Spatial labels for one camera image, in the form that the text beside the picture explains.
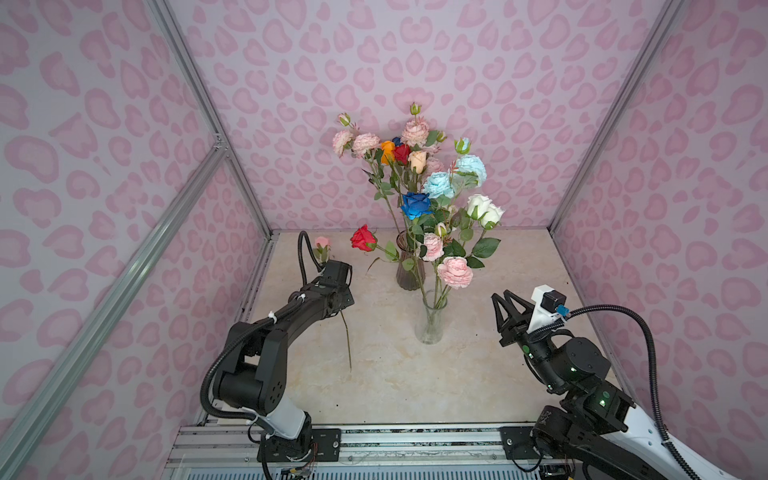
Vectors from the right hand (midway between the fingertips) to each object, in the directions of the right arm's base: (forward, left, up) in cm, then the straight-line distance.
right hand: (498, 294), depth 63 cm
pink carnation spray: (+5, +9, +2) cm, 11 cm away
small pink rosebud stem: (+30, +48, -24) cm, 62 cm away
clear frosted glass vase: (+4, +12, -26) cm, 29 cm away
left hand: (+15, +39, -25) cm, 49 cm away
